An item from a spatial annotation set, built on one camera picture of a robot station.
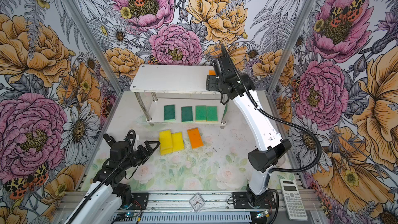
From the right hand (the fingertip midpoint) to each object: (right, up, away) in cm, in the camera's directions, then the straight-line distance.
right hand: (216, 87), depth 74 cm
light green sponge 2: (-1, -14, +23) cm, 27 cm away
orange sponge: (-11, -28, +20) cm, 36 cm away
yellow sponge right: (-21, -31, +20) cm, 42 cm away
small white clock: (-9, -53, -1) cm, 54 cm away
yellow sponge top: (-29, -29, +19) cm, 45 cm away
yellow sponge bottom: (-27, -34, +15) cm, 46 cm away
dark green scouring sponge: (-16, -14, +25) cm, 33 cm away
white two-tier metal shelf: (-18, -3, +1) cm, 19 cm away
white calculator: (+36, -53, 0) cm, 64 cm away
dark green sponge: (-28, -13, +25) cm, 40 cm away
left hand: (-30, -32, +7) cm, 45 cm away
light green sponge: (-8, -14, +25) cm, 29 cm away
